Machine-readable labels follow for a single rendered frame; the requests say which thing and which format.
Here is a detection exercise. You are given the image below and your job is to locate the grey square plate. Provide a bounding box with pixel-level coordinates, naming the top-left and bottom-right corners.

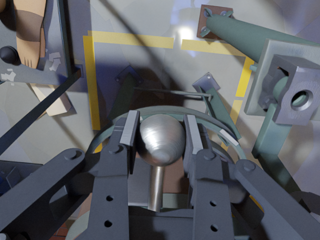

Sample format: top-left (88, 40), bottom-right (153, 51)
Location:
top-left (243, 38), bottom-right (320, 124)

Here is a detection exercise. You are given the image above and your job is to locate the grey panel with paper scraps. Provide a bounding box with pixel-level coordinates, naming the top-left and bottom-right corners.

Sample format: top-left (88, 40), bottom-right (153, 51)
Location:
top-left (0, 0), bottom-right (85, 87)

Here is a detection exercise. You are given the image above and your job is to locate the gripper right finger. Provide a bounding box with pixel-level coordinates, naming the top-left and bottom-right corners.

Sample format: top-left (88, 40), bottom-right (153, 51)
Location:
top-left (183, 113), bottom-right (320, 240)

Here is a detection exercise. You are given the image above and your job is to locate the green round rod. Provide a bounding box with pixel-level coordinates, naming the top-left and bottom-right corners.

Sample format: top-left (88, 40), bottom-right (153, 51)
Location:
top-left (272, 75), bottom-right (291, 101)

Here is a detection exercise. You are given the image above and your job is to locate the brown square foot plate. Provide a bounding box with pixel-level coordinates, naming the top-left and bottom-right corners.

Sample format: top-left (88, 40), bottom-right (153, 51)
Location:
top-left (196, 4), bottom-right (235, 40)

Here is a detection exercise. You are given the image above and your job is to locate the silver ball-ended lever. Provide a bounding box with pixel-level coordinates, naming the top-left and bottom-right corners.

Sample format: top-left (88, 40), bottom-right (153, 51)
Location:
top-left (138, 113), bottom-right (187, 213)

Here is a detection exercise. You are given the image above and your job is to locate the dark flat bar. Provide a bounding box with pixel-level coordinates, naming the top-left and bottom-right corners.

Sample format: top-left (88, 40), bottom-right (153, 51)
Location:
top-left (0, 68), bottom-right (84, 149)

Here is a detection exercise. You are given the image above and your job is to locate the white label strip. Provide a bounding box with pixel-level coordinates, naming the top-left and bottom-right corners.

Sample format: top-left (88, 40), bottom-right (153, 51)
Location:
top-left (219, 128), bottom-right (240, 147)

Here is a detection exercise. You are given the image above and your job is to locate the thin grey cross rod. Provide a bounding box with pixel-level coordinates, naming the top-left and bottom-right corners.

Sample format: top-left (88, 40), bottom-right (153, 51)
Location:
top-left (133, 86), bottom-right (215, 99)

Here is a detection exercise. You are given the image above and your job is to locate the tan shaped board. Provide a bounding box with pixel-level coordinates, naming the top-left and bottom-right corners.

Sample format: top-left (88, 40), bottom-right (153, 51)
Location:
top-left (12, 0), bottom-right (48, 70)

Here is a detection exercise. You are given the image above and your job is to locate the green stand leg grey foot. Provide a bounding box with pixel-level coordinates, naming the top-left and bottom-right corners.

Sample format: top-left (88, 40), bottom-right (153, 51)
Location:
top-left (191, 72), bottom-right (243, 141)

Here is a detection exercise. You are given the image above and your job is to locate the beige wooden block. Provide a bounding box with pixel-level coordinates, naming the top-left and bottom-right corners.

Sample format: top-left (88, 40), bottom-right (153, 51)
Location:
top-left (29, 83), bottom-right (74, 118)

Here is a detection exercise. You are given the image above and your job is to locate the green upright bracket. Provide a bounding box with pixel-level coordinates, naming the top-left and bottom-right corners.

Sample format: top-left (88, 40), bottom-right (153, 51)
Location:
top-left (251, 101), bottom-right (312, 192)

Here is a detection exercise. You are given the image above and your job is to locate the green tapering column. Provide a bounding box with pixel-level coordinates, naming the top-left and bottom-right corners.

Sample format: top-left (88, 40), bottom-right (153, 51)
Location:
top-left (201, 6), bottom-right (320, 63)

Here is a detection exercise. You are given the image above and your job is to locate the black round knob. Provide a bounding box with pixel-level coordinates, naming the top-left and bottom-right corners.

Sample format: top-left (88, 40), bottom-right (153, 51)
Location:
top-left (0, 45), bottom-right (19, 66)

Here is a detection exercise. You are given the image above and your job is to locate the grey yoke block with hole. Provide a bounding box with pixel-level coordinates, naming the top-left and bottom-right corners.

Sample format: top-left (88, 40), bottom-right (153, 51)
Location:
top-left (259, 54), bottom-right (315, 126)

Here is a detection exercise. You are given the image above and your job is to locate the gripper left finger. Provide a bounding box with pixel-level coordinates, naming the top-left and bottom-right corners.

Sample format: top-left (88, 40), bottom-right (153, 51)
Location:
top-left (0, 109), bottom-right (141, 240)

